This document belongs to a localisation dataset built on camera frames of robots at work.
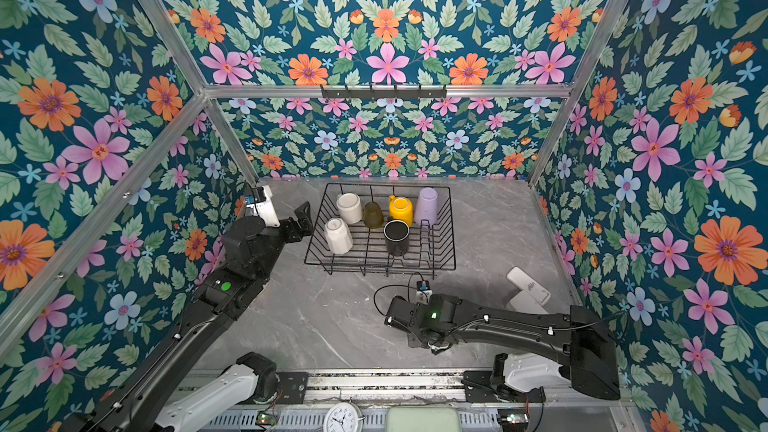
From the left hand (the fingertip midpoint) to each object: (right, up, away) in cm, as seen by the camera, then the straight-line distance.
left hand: (294, 198), depth 68 cm
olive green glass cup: (+15, -5, +32) cm, 35 cm away
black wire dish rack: (+34, -16, +27) cm, 47 cm away
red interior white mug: (+7, -3, +30) cm, 31 cm away
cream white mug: (+5, -11, +21) cm, 24 cm away
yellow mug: (+24, -3, +27) cm, 36 cm away
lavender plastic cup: (+33, -2, +28) cm, 43 cm away
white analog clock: (+12, -50, -1) cm, 51 cm away
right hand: (+29, -35, +6) cm, 46 cm away
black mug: (+23, -10, +20) cm, 33 cm away
